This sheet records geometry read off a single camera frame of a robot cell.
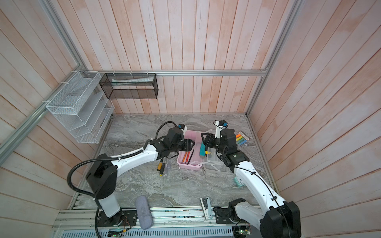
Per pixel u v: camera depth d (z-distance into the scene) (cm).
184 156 95
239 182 84
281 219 39
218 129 70
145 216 72
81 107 73
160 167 90
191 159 95
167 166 91
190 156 95
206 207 78
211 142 69
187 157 95
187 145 75
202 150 90
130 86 105
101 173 51
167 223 73
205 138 71
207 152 87
